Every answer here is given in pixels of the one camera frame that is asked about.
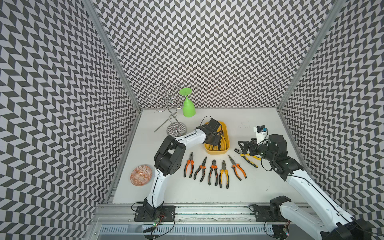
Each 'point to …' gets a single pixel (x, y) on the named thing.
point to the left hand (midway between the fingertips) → (213, 141)
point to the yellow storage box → (225, 134)
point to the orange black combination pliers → (188, 161)
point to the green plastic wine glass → (189, 110)
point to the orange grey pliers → (233, 168)
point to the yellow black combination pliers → (244, 156)
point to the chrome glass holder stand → (163, 99)
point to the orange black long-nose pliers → (213, 166)
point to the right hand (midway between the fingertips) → (245, 143)
